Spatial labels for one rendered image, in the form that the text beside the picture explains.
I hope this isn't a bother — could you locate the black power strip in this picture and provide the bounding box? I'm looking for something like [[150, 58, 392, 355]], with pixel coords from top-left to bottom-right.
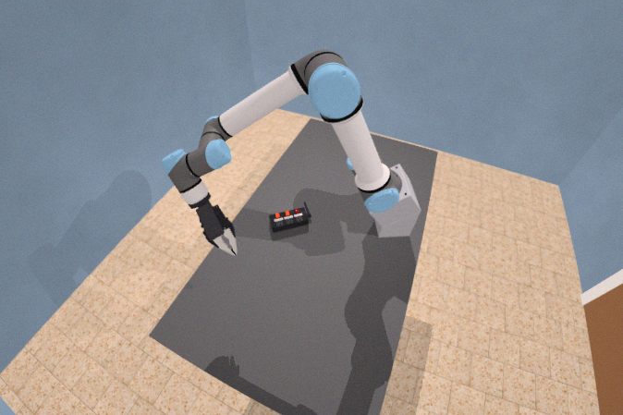
[[269, 207, 311, 233]]

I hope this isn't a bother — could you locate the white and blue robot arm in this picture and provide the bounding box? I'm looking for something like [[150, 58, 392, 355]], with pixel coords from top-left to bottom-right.
[[162, 50, 402, 213]]

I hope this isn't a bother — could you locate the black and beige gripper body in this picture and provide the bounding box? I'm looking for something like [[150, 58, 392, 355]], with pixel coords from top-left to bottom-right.
[[189, 192, 226, 230]]

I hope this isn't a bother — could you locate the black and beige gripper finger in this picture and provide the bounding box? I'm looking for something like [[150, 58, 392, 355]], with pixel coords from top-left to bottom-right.
[[202, 231, 236, 256], [224, 218, 237, 255]]

